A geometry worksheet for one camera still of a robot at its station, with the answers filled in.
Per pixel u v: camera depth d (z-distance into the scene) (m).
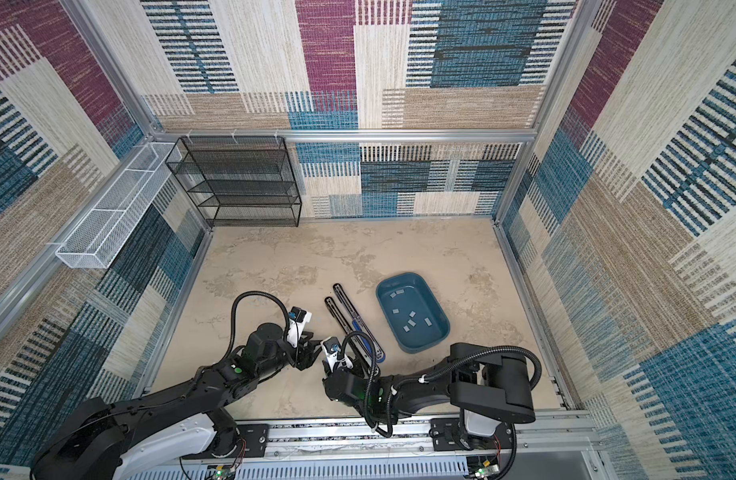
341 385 0.59
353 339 0.88
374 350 0.87
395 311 0.95
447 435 0.74
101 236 0.71
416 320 0.93
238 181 1.12
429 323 0.92
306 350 0.73
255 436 0.74
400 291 0.99
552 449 0.73
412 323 0.92
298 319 0.73
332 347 0.69
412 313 0.95
